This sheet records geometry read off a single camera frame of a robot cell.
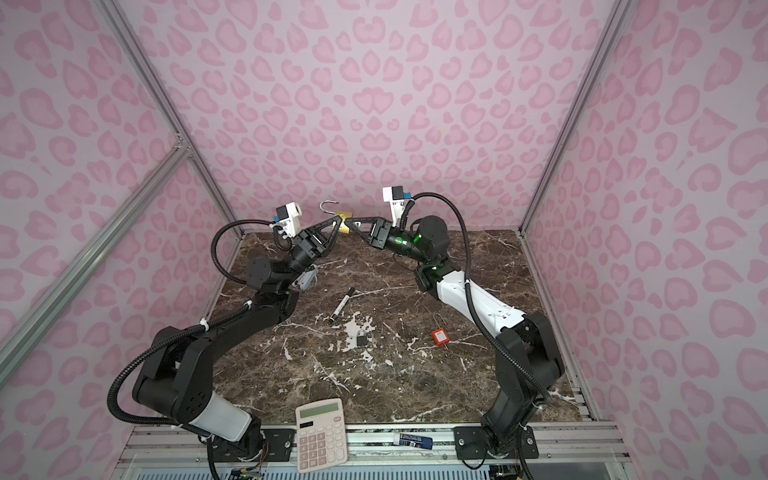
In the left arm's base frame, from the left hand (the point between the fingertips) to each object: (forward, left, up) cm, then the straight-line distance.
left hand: (342, 220), depth 64 cm
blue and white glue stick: (-35, -14, -40) cm, 55 cm away
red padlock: (-8, -24, -41) cm, 48 cm away
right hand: (0, -1, -2) cm, 2 cm away
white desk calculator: (-34, +8, -40) cm, 53 cm away
